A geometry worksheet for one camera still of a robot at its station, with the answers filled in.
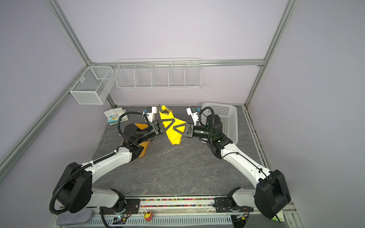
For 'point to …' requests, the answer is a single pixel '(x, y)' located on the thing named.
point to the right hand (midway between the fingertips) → (173, 130)
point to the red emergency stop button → (148, 215)
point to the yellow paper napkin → (174, 135)
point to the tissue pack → (113, 116)
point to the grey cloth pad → (82, 216)
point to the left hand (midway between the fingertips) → (175, 123)
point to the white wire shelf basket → (158, 73)
